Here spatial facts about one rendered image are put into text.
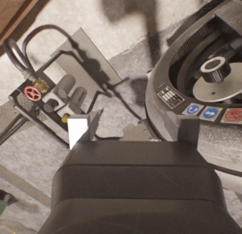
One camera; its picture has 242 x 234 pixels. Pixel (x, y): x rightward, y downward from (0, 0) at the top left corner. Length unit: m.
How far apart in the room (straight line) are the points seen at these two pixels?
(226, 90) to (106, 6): 0.87
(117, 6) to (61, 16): 0.33
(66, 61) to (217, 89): 1.05
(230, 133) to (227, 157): 0.04
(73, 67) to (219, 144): 1.11
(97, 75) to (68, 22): 0.36
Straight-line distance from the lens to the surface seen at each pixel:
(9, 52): 0.92
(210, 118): 0.35
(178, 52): 0.69
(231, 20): 0.62
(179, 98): 0.44
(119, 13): 1.11
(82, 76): 1.30
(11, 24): 1.24
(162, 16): 1.11
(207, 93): 0.40
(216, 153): 0.33
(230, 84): 0.40
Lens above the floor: 1.09
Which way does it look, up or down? 50 degrees down
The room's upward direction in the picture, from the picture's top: 168 degrees counter-clockwise
